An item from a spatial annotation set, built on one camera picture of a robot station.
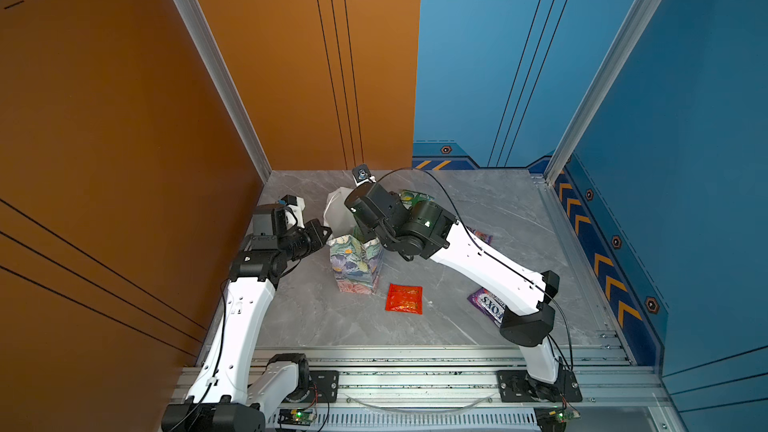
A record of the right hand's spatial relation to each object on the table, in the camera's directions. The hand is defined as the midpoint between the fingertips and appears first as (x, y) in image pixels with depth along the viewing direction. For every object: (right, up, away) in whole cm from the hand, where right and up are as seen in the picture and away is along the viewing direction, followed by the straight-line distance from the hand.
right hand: (368, 206), depth 69 cm
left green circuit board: (-18, -51, +2) cm, 54 cm away
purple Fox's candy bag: (+37, -11, +30) cm, 49 cm away
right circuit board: (+44, -50, +1) cm, 67 cm away
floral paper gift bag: (-4, -15, +9) cm, 18 cm away
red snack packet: (+9, -27, +18) cm, 34 cm away
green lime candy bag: (+12, +3, +40) cm, 42 cm away
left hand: (-10, -5, +7) cm, 13 cm away
